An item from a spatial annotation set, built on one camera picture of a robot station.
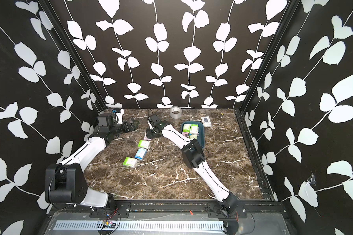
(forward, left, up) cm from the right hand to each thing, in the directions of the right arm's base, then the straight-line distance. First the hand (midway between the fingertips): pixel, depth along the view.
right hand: (147, 133), depth 101 cm
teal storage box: (-3, -38, -3) cm, 38 cm away
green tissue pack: (+3, -28, +3) cm, 28 cm away
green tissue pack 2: (+3, -33, +2) cm, 33 cm away
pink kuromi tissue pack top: (-2, +1, -1) cm, 3 cm away
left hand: (-2, +5, +16) cm, 17 cm away
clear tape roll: (+21, -19, -5) cm, 29 cm away
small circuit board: (-52, +12, -3) cm, 54 cm away
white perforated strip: (-53, -26, -4) cm, 59 cm away
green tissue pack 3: (-7, +2, -2) cm, 8 cm away
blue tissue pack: (-15, +2, -1) cm, 15 cm away
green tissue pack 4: (-21, +7, 0) cm, 22 cm away
